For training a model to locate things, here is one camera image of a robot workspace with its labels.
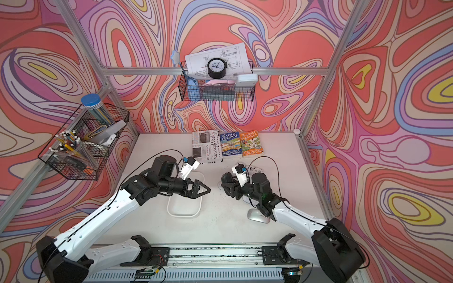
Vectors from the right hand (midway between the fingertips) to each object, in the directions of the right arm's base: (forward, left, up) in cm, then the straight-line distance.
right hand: (228, 185), depth 81 cm
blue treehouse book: (+35, -3, -10) cm, 37 cm away
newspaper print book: (+32, +13, -8) cm, 35 cm away
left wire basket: (+12, +54, +20) cm, 59 cm away
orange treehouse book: (+35, -15, -10) cm, 39 cm away
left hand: (-8, +9, +11) cm, 16 cm away
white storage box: (-4, +25, -12) cm, 28 cm away
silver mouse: (-9, -13, -14) cm, 22 cm away
